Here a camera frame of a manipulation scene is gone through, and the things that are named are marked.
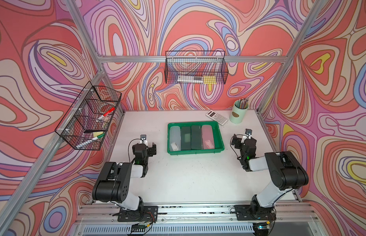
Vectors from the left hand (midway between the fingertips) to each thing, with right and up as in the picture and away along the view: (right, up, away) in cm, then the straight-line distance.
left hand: (146, 143), depth 94 cm
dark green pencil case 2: (+32, +4, +5) cm, 33 cm away
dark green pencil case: (+26, +3, +6) cm, 27 cm away
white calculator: (+51, +18, +21) cm, 58 cm away
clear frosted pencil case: (+18, +3, +6) cm, 19 cm away
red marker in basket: (-15, +19, -18) cm, 30 cm away
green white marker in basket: (-18, +6, -22) cm, 29 cm away
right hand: (+63, +3, +2) cm, 63 cm away
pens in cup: (+66, +27, +8) cm, 72 cm away
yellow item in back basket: (+40, +41, -3) cm, 57 cm away
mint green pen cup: (+63, +20, +11) cm, 67 cm away
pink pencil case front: (+40, +1, +3) cm, 40 cm away
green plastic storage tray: (+48, 0, +4) cm, 48 cm away
